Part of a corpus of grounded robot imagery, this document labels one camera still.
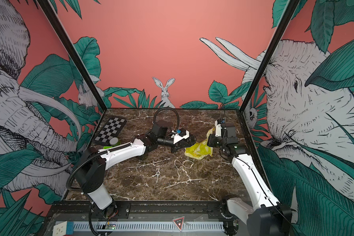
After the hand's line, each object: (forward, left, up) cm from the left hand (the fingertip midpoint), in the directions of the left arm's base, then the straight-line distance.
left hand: (190, 142), depth 77 cm
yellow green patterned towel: (+1, -7, -10) cm, 12 cm away
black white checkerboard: (+24, +54, -18) cm, 62 cm away
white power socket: (-33, +59, -15) cm, 69 cm away
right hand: (+5, -11, 0) cm, 12 cm away
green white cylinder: (+13, +49, -17) cm, 53 cm away
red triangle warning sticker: (-33, +7, -19) cm, 39 cm away
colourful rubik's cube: (+10, +54, -19) cm, 58 cm away
